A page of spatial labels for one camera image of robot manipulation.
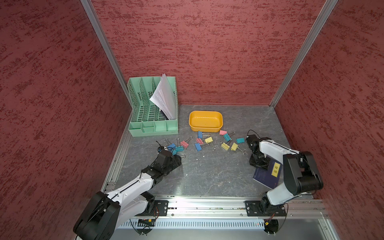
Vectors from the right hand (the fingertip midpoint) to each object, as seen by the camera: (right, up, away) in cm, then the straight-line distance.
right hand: (259, 169), depth 87 cm
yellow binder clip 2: (-19, +12, +9) cm, 24 cm away
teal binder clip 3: (-9, +15, +11) cm, 21 cm away
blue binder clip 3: (-37, +11, +9) cm, 39 cm away
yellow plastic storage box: (-31, +28, +24) cm, 48 cm away
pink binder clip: (-45, +13, +11) cm, 48 cm away
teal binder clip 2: (-16, +17, +13) cm, 27 cm away
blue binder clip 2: (-35, +19, +14) cm, 42 cm away
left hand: (-49, +3, +1) cm, 49 cm away
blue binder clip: (-54, +12, +10) cm, 56 cm away
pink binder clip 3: (-19, +20, +17) cm, 32 cm away
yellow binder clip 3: (-12, +12, +10) cm, 19 cm away
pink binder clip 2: (-36, +15, +11) cm, 41 cm away
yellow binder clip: (-29, +15, +13) cm, 35 cm away
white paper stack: (-58, +43, +8) cm, 73 cm away
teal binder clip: (-50, +10, +9) cm, 51 cm away
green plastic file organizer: (-75, +30, +24) cm, 84 cm away
